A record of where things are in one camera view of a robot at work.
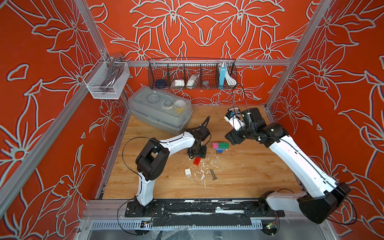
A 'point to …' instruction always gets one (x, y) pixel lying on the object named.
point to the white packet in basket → (178, 83)
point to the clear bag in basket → (192, 81)
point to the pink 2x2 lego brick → (215, 145)
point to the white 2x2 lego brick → (187, 172)
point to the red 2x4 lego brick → (196, 161)
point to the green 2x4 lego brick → (223, 145)
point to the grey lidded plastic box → (169, 112)
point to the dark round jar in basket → (160, 83)
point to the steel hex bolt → (214, 178)
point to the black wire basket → (192, 73)
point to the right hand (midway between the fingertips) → (228, 130)
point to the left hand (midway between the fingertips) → (201, 154)
